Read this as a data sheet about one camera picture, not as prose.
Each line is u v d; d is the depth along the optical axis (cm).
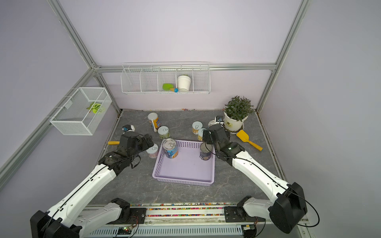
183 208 77
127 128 67
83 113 82
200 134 101
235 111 95
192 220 73
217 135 57
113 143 105
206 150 87
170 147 87
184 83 93
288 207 38
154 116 99
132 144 59
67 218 39
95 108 81
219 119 68
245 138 103
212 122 97
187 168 90
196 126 104
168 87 101
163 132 101
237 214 65
